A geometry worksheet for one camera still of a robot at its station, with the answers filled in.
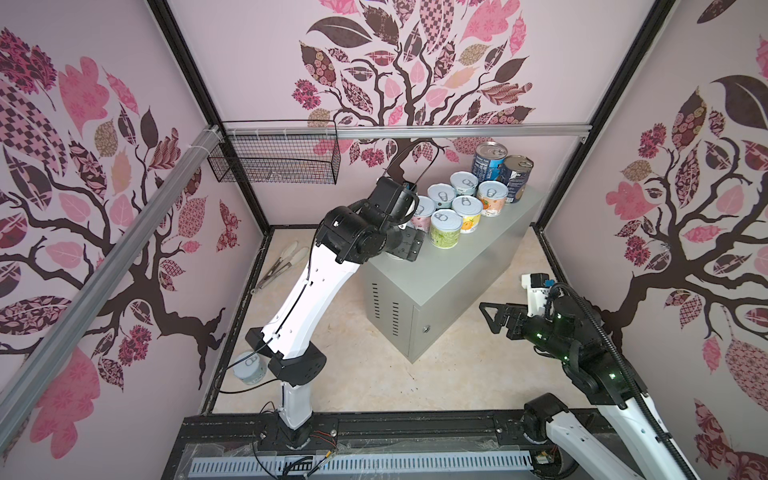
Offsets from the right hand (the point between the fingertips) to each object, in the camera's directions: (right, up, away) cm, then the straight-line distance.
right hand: (494, 303), depth 68 cm
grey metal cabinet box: (-20, +1, -9) cm, 22 cm away
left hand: (-23, +15, -1) cm, 27 cm away
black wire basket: (-71, +51, +54) cm, 103 cm away
